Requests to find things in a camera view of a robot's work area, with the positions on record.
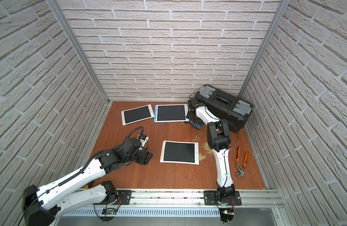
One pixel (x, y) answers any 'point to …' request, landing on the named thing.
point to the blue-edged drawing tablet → (170, 113)
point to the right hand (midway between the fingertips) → (197, 118)
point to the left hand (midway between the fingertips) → (149, 151)
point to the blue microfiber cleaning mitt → (198, 126)
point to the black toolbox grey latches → (223, 106)
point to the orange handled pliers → (241, 172)
